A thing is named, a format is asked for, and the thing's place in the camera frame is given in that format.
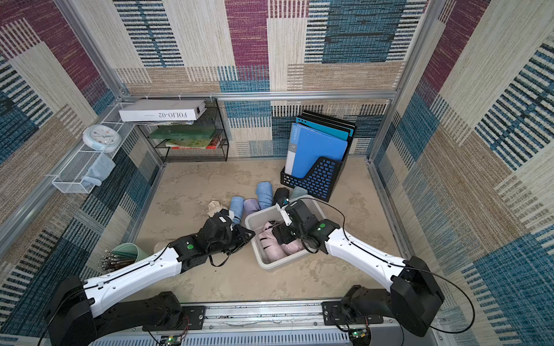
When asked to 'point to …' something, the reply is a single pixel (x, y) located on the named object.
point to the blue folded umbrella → (265, 192)
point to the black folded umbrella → (280, 192)
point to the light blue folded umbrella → (236, 207)
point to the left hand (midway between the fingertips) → (257, 233)
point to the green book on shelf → (182, 132)
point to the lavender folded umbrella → (250, 206)
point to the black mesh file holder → (323, 178)
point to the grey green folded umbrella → (297, 191)
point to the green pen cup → (131, 251)
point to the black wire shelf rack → (204, 140)
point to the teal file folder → (330, 129)
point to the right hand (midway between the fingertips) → (280, 225)
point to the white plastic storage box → (256, 220)
